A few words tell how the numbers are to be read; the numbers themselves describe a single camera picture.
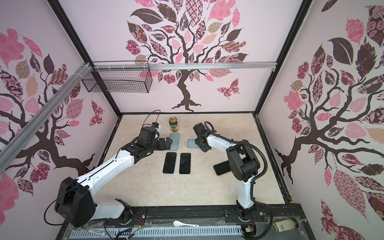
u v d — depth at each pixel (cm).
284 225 68
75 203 40
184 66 94
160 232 70
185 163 93
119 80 122
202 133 76
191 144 104
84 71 82
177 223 71
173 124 102
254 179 52
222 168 90
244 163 51
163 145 75
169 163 92
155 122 74
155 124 73
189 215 76
